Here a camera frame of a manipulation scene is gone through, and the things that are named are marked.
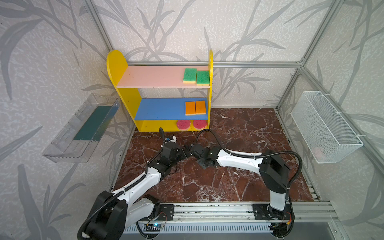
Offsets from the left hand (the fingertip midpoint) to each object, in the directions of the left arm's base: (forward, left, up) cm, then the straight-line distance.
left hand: (189, 145), depth 86 cm
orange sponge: (+25, -6, +4) cm, 26 cm away
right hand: (-2, -9, -5) cm, 10 cm away
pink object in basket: (-9, -65, +10) cm, 66 cm away
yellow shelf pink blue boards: (+45, +23, -6) cm, 51 cm away
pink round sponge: (+23, -6, -11) cm, 26 cm away
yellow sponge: (+26, +1, +3) cm, 26 cm away
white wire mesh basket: (-8, -62, +23) cm, 66 cm away
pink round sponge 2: (+20, +6, -8) cm, 22 cm away
